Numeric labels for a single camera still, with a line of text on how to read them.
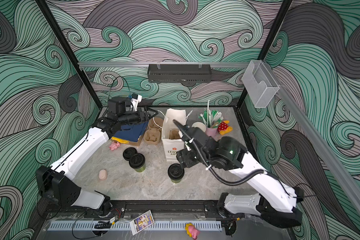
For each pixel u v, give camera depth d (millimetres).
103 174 835
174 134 1005
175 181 772
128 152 923
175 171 750
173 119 862
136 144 971
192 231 650
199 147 401
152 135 988
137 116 657
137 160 781
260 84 791
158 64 925
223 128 1003
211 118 925
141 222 684
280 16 745
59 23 779
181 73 969
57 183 392
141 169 821
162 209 742
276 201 360
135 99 687
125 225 698
